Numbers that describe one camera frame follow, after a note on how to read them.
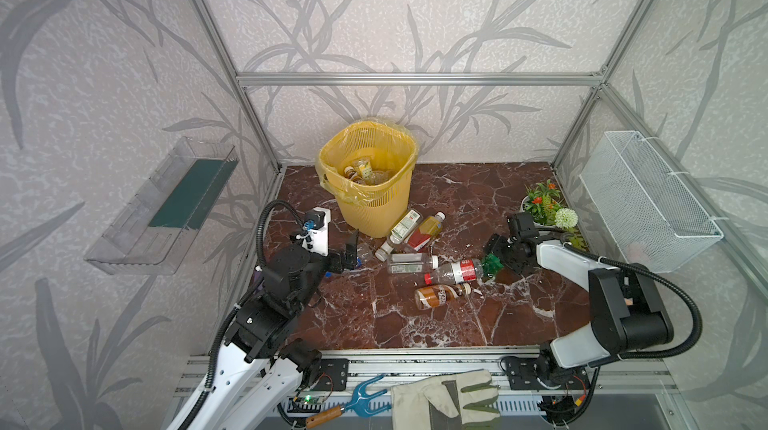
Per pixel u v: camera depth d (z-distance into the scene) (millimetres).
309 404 722
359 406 693
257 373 446
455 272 853
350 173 943
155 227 644
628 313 445
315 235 544
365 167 966
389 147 938
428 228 958
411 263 910
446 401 694
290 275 456
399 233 953
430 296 820
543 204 875
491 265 889
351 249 590
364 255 932
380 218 870
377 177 961
